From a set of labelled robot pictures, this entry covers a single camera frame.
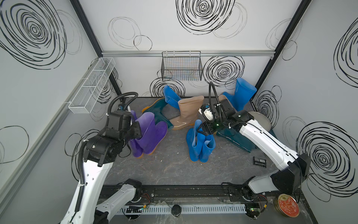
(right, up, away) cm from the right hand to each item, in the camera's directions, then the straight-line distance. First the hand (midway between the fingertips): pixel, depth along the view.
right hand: (202, 128), depth 75 cm
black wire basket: (-11, +50, +49) cm, 71 cm away
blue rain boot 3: (-18, +18, +15) cm, 30 cm away
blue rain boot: (-4, -6, -7) cm, 10 cm away
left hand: (-33, +3, -11) cm, 34 cm away
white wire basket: (-62, +14, -4) cm, 64 cm away
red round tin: (+41, -37, -7) cm, 55 cm away
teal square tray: (+53, -6, +23) cm, 58 cm away
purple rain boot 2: (-24, -1, -10) cm, 26 cm away
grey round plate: (+52, +3, +32) cm, 61 cm away
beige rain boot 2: (+15, +18, +14) cm, 27 cm away
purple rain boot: (-35, -11, -4) cm, 37 cm away
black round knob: (-13, -34, -14) cm, 39 cm away
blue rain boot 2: (+31, +21, +17) cm, 41 cm away
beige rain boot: (-6, +11, +10) cm, 16 cm away
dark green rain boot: (-31, +11, +31) cm, 45 cm away
